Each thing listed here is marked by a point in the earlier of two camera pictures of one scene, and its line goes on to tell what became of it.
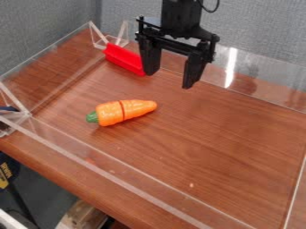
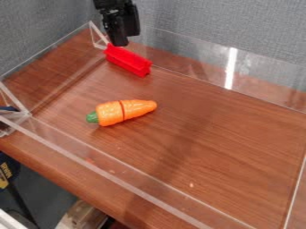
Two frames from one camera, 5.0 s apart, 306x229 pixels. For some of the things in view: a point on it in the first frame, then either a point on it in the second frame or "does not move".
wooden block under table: x=83 y=216 does not move
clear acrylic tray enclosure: x=212 y=153 does not move
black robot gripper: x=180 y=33 to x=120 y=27
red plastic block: x=124 y=58 does not move
